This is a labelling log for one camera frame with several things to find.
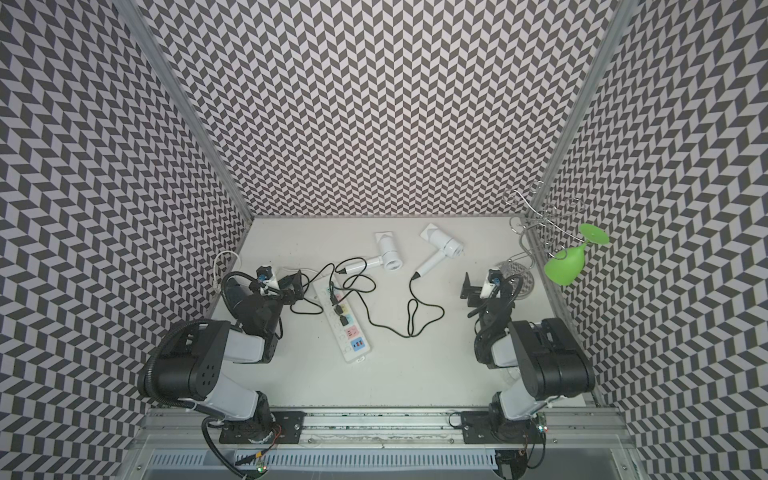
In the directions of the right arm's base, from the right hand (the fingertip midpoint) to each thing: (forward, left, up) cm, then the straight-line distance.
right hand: (482, 278), depth 90 cm
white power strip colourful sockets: (-14, +41, -7) cm, 44 cm away
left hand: (+2, +60, +2) cm, 60 cm away
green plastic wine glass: (-4, -19, +10) cm, 22 cm away
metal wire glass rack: (+30, -31, -12) cm, 45 cm away
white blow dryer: (+12, +29, -5) cm, 31 cm away
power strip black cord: (-3, +46, -4) cm, 47 cm away
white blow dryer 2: (+14, +7, -4) cm, 17 cm away
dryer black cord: (-2, +21, -9) cm, 23 cm away
